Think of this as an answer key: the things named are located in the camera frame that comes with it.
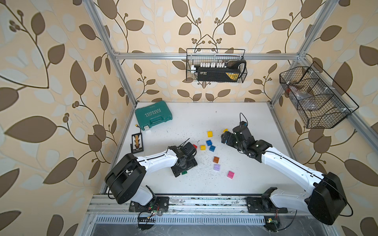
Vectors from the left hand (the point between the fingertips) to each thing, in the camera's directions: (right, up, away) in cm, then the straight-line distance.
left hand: (191, 168), depth 85 cm
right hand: (+21, +18, -1) cm, 28 cm away
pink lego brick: (+23, -3, -2) cm, 23 cm away
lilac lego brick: (+15, 0, +1) cm, 15 cm away
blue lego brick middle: (+13, +10, +9) cm, 19 cm away
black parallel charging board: (-36, +11, +9) cm, 38 cm away
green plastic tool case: (-31, +31, +22) cm, 49 cm away
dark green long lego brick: (-4, -2, 0) cm, 5 cm away
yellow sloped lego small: (+8, +10, +9) cm, 16 cm away
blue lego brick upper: (+11, +13, +11) cm, 21 cm away
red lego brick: (+2, +11, +9) cm, 14 cm away
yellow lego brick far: (+13, +18, +16) cm, 27 cm away
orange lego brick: (+15, +4, +4) cm, 16 cm away
